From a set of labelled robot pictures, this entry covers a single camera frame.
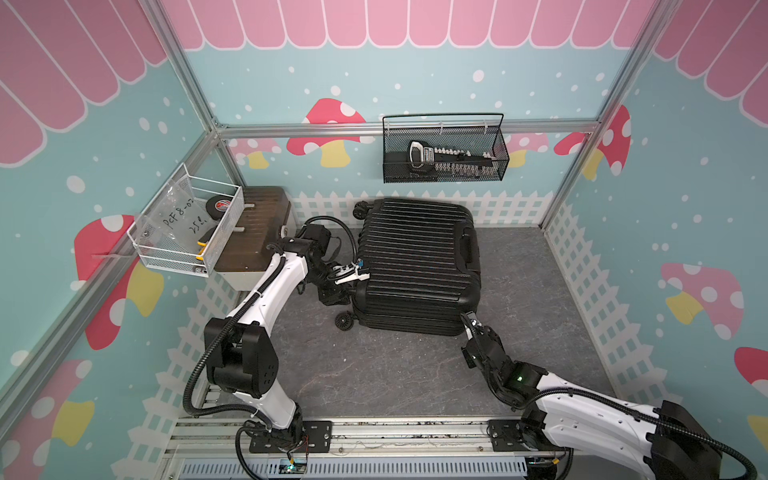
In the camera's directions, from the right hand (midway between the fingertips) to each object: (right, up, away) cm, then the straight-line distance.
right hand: (471, 333), depth 85 cm
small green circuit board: (-47, -30, -12) cm, 57 cm away
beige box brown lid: (-64, +36, +13) cm, 75 cm away
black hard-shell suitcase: (-14, +21, -2) cm, 25 cm away
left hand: (-37, +11, -1) cm, 39 cm away
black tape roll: (-70, +36, -5) cm, 78 cm away
